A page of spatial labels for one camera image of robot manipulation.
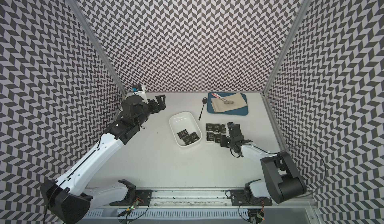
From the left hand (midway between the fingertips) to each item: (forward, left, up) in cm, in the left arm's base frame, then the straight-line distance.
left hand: (158, 99), depth 73 cm
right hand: (-8, -34, -31) cm, 47 cm away
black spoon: (+25, -24, -30) cm, 46 cm away
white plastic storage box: (+1, -11, -30) cm, 32 cm away
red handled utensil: (+25, -40, -31) cm, 57 cm away
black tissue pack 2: (+1, -31, -29) cm, 43 cm away
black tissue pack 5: (-3, -10, -29) cm, 31 cm away
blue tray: (+14, -51, -29) cm, 60 cm away
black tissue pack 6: (-8, -13, -29) cm, 33 cm away
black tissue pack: (+2, -27, -30) cm, 40 cm away
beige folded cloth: (+22, -34, -30) cm, 51 cm away
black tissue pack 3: (+1, -35, -29) cm, 46 cm away
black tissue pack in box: (-7, -32, -29) cm, 43 cm away
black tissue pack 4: (-5, -27, -30) cm, 41 cm away
